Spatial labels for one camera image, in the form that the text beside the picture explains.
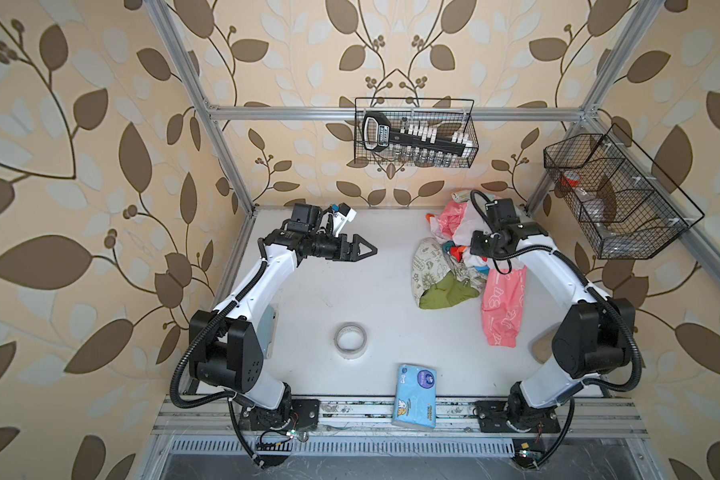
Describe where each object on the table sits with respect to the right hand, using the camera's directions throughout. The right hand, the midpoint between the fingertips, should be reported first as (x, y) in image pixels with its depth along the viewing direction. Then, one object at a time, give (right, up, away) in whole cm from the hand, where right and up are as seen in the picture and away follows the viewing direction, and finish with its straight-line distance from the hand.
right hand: (481, 248), depth 88 cm
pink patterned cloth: (+8, -14, +3) cm, 16 cm away
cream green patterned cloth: (-12, -5, +12) cm, 18 cm away
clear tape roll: (-39, -27, -1) cm, 48 cm away
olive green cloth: (-9, -14, +5) cm, 18 cm away
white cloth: (-3, +8, +1) cm, 8 cm away
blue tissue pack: (-22, -36, -16) cm, 46 cm away
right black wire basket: (+30, +11, -15) cm, 36 cm away
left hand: (-33, 0, -12) cm, 35 cm away
